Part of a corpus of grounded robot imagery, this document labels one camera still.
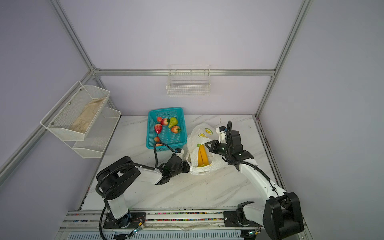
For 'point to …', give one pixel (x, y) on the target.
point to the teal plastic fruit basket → (166, 126)
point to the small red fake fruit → (156, 139)
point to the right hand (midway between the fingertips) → (204, 144)
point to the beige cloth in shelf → (82, 122)
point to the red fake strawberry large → (158, 128)
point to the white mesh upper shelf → (72, 117)
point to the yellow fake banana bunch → (203, 157)
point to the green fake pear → (173, 122)
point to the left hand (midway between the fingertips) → (191, 164)
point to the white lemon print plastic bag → (201, 134)
